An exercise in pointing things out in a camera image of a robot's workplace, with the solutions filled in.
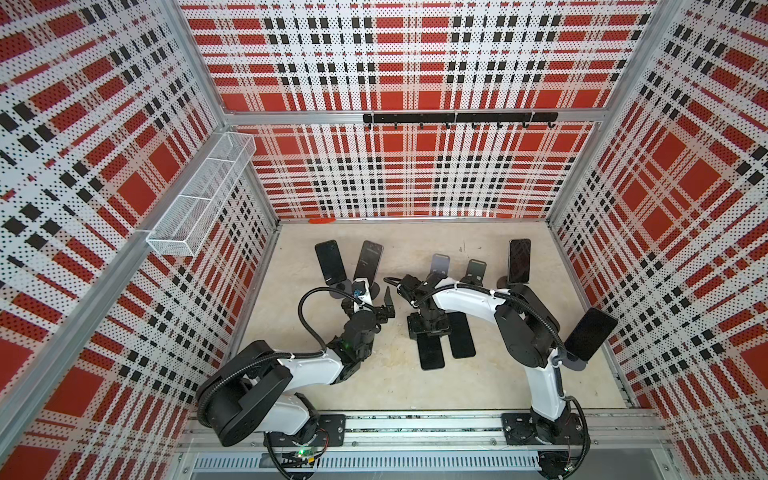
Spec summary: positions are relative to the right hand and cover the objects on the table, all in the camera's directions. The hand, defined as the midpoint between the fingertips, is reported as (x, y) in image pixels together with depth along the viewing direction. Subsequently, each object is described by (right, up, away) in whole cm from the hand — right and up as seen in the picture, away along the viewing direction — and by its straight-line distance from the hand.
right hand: (427, 336), depth 89 cm
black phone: (-31, +22, +5) cm, 38 cm away
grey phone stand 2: (+5, +20, +10) cm, 23 cm away
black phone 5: (+10, 0, +1) cm, 10 cm away
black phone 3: (+1, -4, -2) cm, 5 cm away
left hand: (-16, +13, -3) cm, 21 cm away
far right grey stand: (+27, +15, +12) cm, 33 cm away
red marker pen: (-43, +39, +38) cm, 69 cm away
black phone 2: (-19, +22, +12) cm, 32 cm away
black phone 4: (+29, +21, +3) cm, 36 cm away
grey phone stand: (+16, +19, +7) cm, 26 cm away
